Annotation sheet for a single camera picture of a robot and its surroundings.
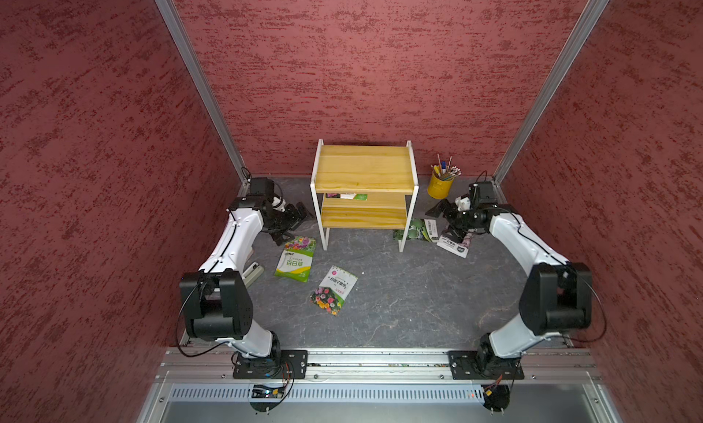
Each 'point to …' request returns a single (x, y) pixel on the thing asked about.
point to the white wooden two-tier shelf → (362, 188)
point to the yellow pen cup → (441, 179)
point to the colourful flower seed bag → (333, 289)
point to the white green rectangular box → (252, 274)
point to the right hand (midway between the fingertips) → (432, 223)
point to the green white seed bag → (296, 259)
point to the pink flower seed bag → (459, 249)
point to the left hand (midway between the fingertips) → (305, 230)
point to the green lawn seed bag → (419, 229)
